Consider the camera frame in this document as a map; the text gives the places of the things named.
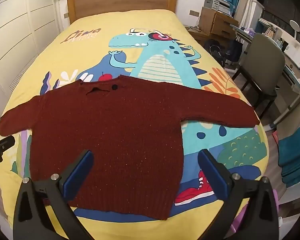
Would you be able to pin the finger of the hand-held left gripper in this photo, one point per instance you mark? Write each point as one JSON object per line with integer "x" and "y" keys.
{"x": 5, "y": 143}

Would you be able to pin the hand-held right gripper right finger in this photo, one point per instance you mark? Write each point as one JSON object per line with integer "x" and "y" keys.
{"x": 212, "y": 175}

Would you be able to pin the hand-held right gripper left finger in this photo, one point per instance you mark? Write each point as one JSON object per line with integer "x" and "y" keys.
{"x": 80, "y": 171}

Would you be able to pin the dark red knit sweater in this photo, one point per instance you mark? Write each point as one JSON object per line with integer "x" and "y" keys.
{"x": 115, "y": 130}

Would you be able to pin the purple plastic object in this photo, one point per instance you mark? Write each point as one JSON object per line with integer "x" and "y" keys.
{"x": 236, "y": 231}

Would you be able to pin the teal folded blanket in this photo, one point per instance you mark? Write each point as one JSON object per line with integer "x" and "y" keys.
{"x": 295, "y": 155}

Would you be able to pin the white wardrobe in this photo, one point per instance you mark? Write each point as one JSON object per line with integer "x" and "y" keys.
{"x": 20, "y": 30}

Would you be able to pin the grey-green chair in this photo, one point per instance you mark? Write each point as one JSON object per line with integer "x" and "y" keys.
{"x": 262, "y": 62}

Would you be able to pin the black backpack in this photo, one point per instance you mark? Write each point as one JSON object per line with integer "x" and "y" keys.
{"x": 215, "y": 51}

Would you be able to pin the white desk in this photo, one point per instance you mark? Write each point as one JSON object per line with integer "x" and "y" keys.
{"x": 293, "y": 80}

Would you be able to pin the dark blue bag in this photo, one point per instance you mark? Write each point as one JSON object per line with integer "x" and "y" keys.
{"x": 235, "y": 50}

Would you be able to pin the yellow dinosaur print bed sheet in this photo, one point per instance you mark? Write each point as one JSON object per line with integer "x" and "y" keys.
{"x": 90, "y": 42}

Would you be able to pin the wooden cabinet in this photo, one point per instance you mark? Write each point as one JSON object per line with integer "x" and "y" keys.
{"x": 220, "y": 22}

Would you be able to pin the white desk lamp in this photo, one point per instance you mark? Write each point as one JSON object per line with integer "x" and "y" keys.
{"x": 295, "y": 26}

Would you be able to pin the grey printer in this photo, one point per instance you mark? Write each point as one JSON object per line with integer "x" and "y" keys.
{"x": 217, "y": 2}

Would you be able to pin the wooden headboard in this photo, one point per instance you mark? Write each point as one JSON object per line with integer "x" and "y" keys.
{"x": 120, "y": 2}

